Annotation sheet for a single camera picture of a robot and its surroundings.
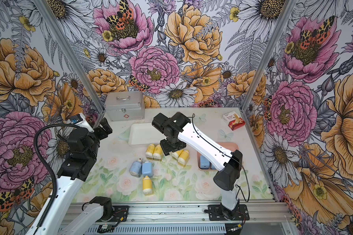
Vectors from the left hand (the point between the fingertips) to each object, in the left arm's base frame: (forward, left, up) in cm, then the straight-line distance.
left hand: (98, 127), depth 71 cm
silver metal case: (+32, +2, -17) cm, 37 cm away
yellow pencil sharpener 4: (-20, -22, -24) cm, 38 cm away
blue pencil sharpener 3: (-8, -52, -25) cm, 58 cm away
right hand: (-9, -36, -9) cm, 38 cm away
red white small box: (+26, -78, -26) cm, 86 cm away
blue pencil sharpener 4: (-9, -57, -26) cm, 63 cm away
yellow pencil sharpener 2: (-2, -26, -24) cm, 35 cm away
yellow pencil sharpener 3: (-5, -41, -23) cm, 47 cm away
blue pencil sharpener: (-11, -14, -23) cm, 29 cm away
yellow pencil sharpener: (0, -21, -24) cm, 32 cm away
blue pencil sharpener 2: (-10, -20, -26) cm, 34 cm away
